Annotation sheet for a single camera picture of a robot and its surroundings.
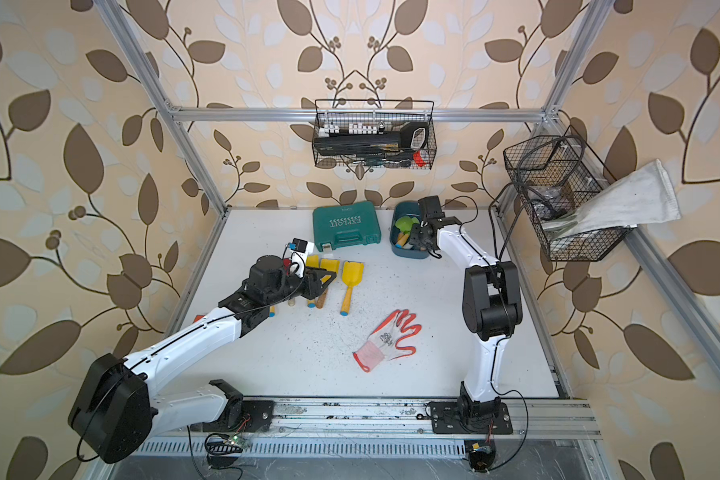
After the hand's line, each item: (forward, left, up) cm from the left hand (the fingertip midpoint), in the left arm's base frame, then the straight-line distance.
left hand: (332, 273), depth 78 cm
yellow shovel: (+12, -4, -21) cm, 24 cm away
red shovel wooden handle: (-10, +8, +3) cm, 14 cm away
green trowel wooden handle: (+33, -23, -17) cm, 44 cm away
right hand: (+21, -27, -9) cm, 35 cm away
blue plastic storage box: (+37, -21, -13) cm, 45 cm away
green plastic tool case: (+30, -1, -15) cm, 34 cm away
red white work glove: (-11, -14, -20) cm, 27 cm away
